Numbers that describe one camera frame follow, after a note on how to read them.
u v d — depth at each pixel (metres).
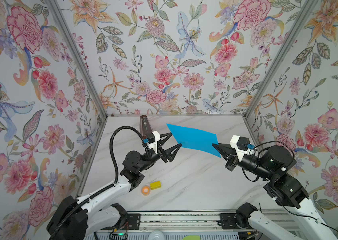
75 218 0.40
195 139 0.50
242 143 0.43
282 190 0.42
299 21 0.74
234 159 0.48
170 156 0.59
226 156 0.52
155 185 0.84
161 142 0.68
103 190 0.48
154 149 0.60
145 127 0.98
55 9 0.69
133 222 0.74
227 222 0.73
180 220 0.76
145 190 0.84
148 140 0.55
